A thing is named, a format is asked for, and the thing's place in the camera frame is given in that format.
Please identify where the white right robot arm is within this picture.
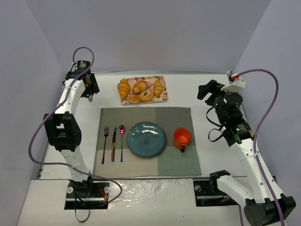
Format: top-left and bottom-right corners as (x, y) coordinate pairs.
(197, 80), (296, 226)

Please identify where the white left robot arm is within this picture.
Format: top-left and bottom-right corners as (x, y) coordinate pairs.
(44, 60), (99, 193)

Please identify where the left striped croissant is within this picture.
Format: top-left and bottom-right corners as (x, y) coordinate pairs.
(117, 80), (131, 100)

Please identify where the striped croissant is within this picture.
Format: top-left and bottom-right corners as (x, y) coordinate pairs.
(153, 79), (164, 97)
(117, 80), (131, 100)

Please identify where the round bun front left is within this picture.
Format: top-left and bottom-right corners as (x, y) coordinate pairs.
(127, 94), (141, 104)

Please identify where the iridescent fork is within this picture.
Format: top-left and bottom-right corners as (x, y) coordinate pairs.
(102, 126), (109, 165)

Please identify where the iridescent spoon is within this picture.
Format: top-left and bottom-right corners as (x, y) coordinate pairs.
(119, 125), (126, 162)

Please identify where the glazed bagel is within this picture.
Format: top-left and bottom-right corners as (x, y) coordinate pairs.
(139, 89), (154, 102)

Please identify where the orange mug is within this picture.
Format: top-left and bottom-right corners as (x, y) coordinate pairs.
(173, 128), (191, 153)

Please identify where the floral rectangular tray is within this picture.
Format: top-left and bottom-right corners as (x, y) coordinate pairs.
(117, 75), (168, 105)

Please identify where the iridescent knife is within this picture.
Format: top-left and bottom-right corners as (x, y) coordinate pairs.
(111, 127), (117, 163)

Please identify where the right striped croissant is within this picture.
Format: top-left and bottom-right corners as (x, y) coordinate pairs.
(153, 79), (164, 97)

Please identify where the grey patchwork placemat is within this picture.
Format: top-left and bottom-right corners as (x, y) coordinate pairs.
(94, 107), (201, 179)

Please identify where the blue ceramic plate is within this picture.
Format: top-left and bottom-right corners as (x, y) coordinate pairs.
(127, 121), (166, 158)

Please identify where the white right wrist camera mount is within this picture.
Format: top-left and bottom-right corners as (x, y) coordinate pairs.
(221, 73), (246, 92)

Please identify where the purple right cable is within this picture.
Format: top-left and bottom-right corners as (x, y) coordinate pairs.
(238, 68), (286, 226)

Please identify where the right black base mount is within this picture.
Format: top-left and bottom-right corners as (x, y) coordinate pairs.
(193, 178), (238, 207)

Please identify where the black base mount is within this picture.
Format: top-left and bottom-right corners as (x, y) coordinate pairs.
(64, 179), (110, 210)
(193, 178), (238, 207)

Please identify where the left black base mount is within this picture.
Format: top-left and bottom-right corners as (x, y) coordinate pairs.
(64, 179), (110, 210)

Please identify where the black thin cable loop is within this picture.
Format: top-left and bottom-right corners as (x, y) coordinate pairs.
(74, 195), (91, 223)

